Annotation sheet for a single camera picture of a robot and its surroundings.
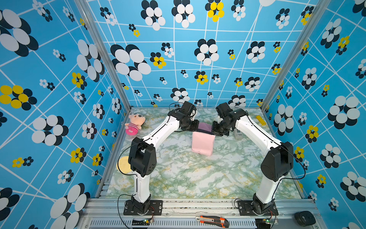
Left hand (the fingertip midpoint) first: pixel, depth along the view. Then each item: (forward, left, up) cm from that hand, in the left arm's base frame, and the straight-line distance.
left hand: (199, 127), depth 87 cm
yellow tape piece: (+19, -52, -16) cm, 58 cm away
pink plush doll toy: (+14, +45, -10) cm, 48 cm away
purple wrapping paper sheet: (+2, -4, -3) cm, 5 cm away
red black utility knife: (-46, -5, -16) cm, 49 cm away
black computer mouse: (-45, -50, -13) cm, 69 cm away
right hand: (-3, -9, -1) cm, 10 cm away
